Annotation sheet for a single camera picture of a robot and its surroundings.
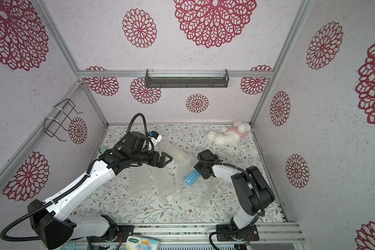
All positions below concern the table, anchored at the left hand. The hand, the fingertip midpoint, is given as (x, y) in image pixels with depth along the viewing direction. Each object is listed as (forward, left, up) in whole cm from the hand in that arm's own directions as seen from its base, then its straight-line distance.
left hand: (164, 158), depth 74 cm
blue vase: (-1, -13, -19) cm, 23 cm away
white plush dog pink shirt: (+25, -39, -14) cm, 48 cm away
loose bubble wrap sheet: (-7, +13, -15) cm, 21 cm away
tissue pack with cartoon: (-32, +12, -17) cm, 38 cm away
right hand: (+7, -16, -21) cm, 28 cm away
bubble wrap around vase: (-6, -2, -18) cm, 20 cm away
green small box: (+20, +47, -23) cm, 56 cm away
